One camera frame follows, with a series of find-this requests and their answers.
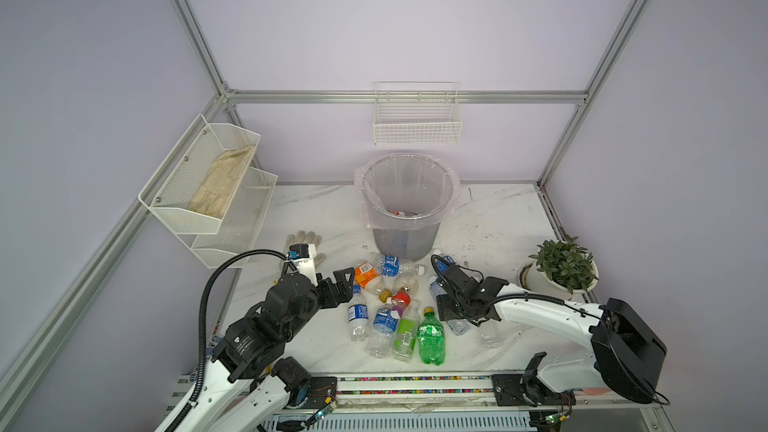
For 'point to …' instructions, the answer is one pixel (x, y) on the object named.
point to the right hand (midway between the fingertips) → (444, 308)
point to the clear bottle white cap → (458, 326)
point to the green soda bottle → (431, 339)
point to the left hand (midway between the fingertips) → (338, 276)
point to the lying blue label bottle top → (392, 265)
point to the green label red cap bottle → (407, 332)
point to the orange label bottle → (366, 272)
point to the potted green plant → (560, 270)
